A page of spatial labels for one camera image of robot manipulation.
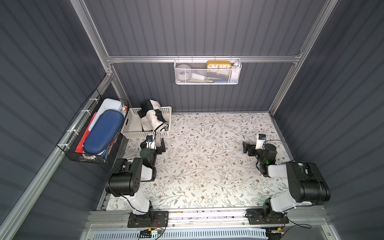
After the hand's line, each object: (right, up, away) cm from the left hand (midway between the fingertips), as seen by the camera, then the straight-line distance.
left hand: (156, 138), depth 91 cm
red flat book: (-27, -2, -26) cm, 37 cm away
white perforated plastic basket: (-23, +8, +21) cm, 33 cm away
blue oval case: (-16, +8, -23) cm, 29 cm away
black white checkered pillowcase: (-5, +13, +8) cm, 16 cm away
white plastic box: (-23, +19, -13) cm, 33 cm away
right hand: (+62, -2, +2) cm, 62 cm away
